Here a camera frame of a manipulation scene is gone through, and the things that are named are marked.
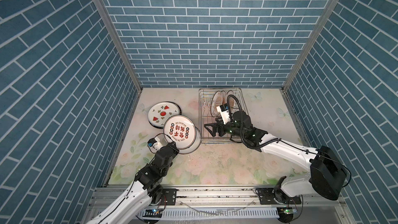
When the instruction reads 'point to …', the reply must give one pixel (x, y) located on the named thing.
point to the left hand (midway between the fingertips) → (178, 142)
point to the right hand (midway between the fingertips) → (208, 121)
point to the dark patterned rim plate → (160, 112)
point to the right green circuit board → (285, 213)
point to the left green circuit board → (153, 213)
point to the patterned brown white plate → (181, 129)
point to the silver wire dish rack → (205, 116)
